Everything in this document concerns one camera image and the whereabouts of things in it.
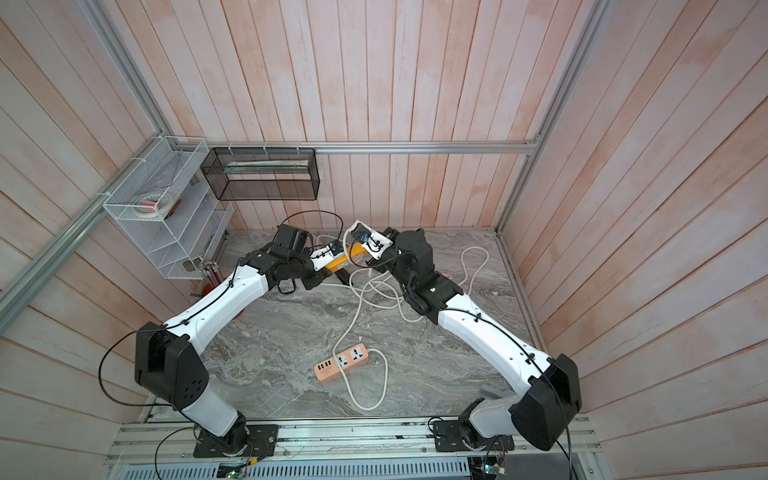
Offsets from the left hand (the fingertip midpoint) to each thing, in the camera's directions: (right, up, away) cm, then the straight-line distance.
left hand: (325, 270), depth 85 cm
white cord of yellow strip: (+9, -15, +9) cm, 19 cm away
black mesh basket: (-26, +33, +18) cm, 46 cm away
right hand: (+14, +12, -13) cm, 23 cm away
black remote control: (+4, -3, +16) cm, 17 cm away
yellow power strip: (+10, +6, -4) cm, 12 cm away
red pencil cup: (-37, -6, +4) cm, 38 cm away
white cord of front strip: (+7, -31, -4) cm, 32 cm away
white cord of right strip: (+28, -17, +9) cm, 34 cm away
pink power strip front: (+9, -25, -1) cm, 27 cm away
